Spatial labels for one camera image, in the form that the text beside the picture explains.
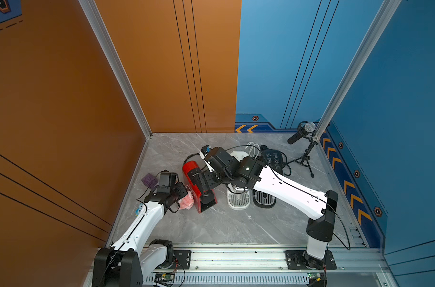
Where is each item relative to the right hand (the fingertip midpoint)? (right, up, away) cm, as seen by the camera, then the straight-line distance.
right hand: (205, 175), depth 71 cm
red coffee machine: (-1, -11, +4) cm, 12 cm away
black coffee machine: (+30, +6, +7) cm, 31 cm away
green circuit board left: (-15, -41, +1) cm, 44 cm away
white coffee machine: (+15, -14, +19) cm, 28 cm away
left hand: (-12, -8, +17) cm, 22 cm away
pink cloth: (-9, -13, +10) cm, 19 cm away
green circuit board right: (+45, -41, +1) cm, 61 cm away
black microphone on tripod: (+49, +20, +18) cm, 56 cm away
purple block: (-32, -6, +23) cm, 40 cm away
